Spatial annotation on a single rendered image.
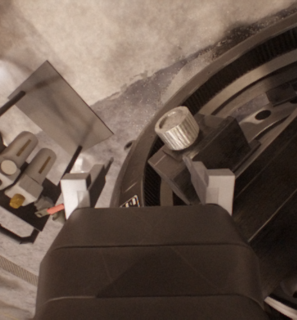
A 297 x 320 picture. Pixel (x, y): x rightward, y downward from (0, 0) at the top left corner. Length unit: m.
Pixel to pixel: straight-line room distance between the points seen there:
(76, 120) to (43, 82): 0.21
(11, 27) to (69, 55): 0.23
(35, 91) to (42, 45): 0.21
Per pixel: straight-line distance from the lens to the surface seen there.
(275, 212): 0.24
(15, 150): 0.88
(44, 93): 1.13
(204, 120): 0.29
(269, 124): 0.55
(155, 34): 0.91
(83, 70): 1.02
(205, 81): 0.57
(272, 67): 0.62
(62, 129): 1.20
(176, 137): 0.24
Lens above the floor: 0.89
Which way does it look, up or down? 48 degrees down
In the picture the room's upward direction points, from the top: 171 degrees counter-clockwise
